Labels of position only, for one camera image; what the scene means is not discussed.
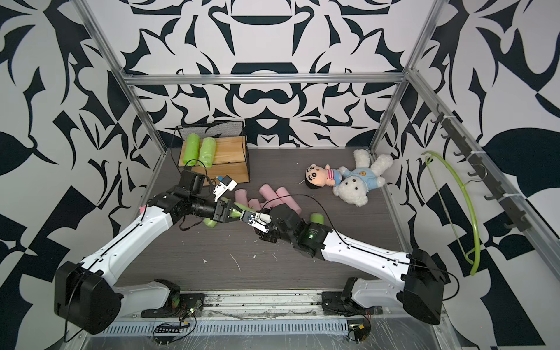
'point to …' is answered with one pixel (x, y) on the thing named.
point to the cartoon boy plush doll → (316, 177)
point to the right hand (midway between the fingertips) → (257, 211)
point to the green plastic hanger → (476, 262)
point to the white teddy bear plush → (355, 182)
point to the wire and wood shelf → (232, 157)
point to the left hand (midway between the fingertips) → (243, 213)
